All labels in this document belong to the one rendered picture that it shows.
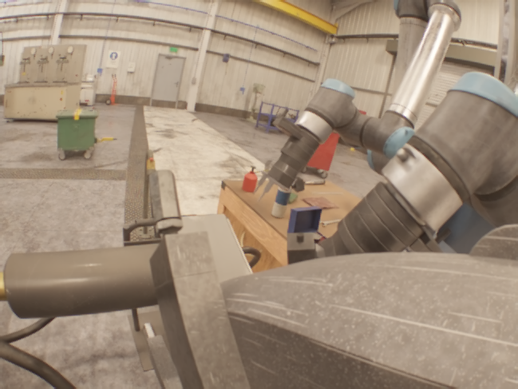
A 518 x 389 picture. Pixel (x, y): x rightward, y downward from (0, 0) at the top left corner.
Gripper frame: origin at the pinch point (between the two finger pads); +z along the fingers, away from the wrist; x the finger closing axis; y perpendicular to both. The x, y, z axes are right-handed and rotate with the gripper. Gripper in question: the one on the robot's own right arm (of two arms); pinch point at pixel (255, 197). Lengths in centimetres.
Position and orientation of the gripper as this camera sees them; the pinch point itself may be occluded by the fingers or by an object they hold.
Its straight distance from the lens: 62.4
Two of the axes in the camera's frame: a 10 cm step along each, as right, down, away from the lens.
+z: -5.5, 8.2, 1.1
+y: 7.9, 4.8, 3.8
